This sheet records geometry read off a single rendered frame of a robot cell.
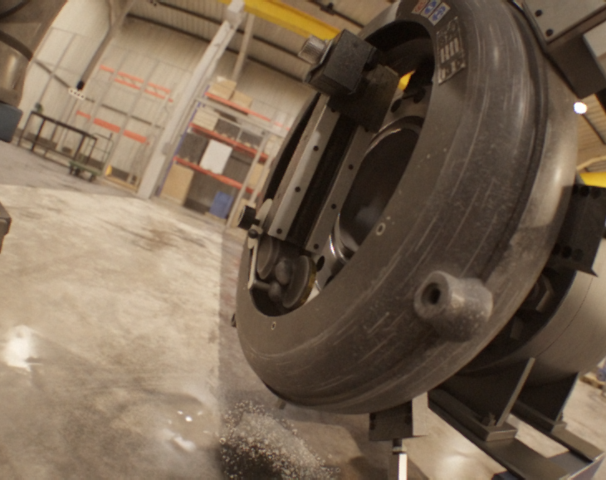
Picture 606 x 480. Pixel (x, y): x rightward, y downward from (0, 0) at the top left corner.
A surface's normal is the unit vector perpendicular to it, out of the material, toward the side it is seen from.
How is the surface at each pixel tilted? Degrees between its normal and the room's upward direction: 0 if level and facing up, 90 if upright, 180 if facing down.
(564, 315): 108
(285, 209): 93
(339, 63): 93
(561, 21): 90
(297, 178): 93
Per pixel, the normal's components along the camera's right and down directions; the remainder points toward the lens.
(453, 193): -0.69, -0.22
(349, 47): 0.31, 0.18
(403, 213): -0.86, -0.36
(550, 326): 0.15, 0.48
